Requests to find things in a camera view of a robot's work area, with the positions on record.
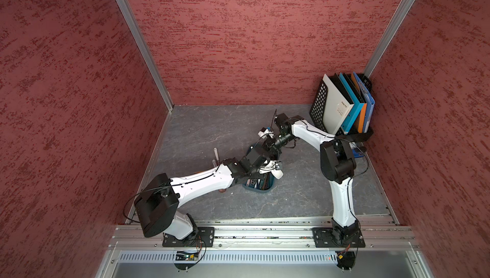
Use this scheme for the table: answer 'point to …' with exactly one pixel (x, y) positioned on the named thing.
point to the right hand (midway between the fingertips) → (259, 156)
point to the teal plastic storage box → (259, 182)
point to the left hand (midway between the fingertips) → (258, 161)
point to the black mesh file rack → (316, 109)
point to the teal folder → (355, 109)
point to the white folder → (337, 106)
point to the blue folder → (370, 101)
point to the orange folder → (364, 107)
